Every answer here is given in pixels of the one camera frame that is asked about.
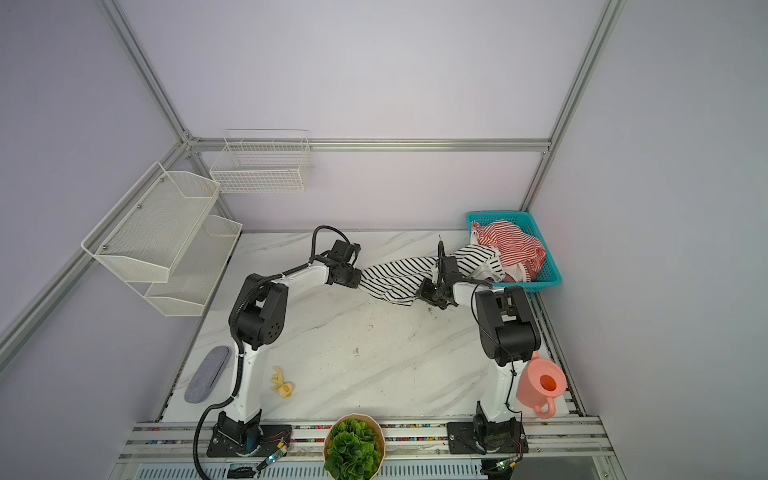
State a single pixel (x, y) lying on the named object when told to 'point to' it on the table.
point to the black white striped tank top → (400, 281)
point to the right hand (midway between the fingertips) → (417, 291)
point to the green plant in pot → (354, 448)
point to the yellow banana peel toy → (280, 386)
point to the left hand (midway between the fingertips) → (352, 278)
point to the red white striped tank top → (520, 254)
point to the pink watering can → (540, 382)
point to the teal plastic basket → (549, 274)
